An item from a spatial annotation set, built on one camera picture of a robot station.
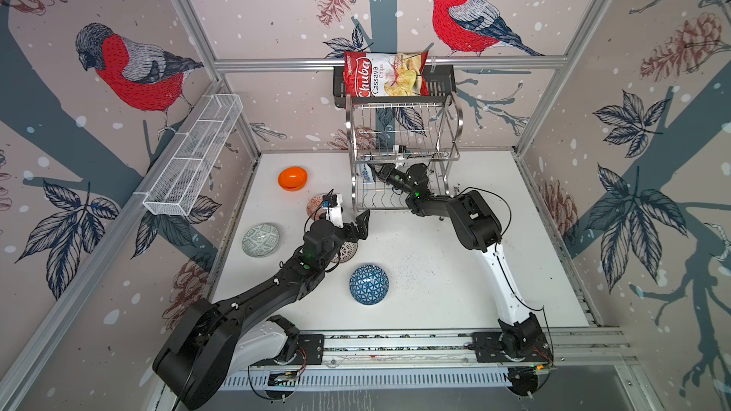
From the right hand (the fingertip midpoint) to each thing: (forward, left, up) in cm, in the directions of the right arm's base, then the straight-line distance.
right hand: (364, 170), depth 98 cm
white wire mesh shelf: (-24, +45, +19) cm, 54 cm away
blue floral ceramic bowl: (0, 0, -1) cm, 1 cm away
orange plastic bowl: (+2, +29, -8) cm, 30 cm away
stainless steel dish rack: (+21, -13, -1) cm, 25 cm away
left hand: (-21, 0, +6) cm, 21 cm away
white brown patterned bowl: (-25, +4, -12) cm, 28 cm away
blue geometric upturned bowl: (-35, -4, -12) cm, 38 cm away
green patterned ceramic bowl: (-22, +34, -11) cm, 42 cm away
